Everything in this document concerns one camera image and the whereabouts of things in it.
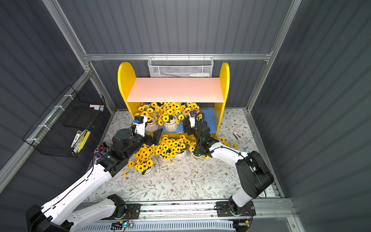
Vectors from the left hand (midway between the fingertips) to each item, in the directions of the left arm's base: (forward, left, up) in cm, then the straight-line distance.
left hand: (153, 126), depth 70 cm
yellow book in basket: (-6, +33, -4) cm, 34 cm away
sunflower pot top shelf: (-3, -5, -17) cm, 18 cm away
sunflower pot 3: (+8, -8, -3) cm, 11 cm away
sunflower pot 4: (+13, -16, -1) cm, 21 cm away
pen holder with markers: (-2, +32, -18) cm, 37 cm away
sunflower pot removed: (-9, +8, -19) cm, 22 cm away
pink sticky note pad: (+19, +37, -5) cm, 42 cm away
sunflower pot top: (-3, -12, -16) cm, 20 cm away
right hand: (+13, -20, -8) cm, 25 cm away
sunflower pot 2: (+13, +4, -2) cm, 13 cm away
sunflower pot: (-2, -22, -24) cm, 32 cm away
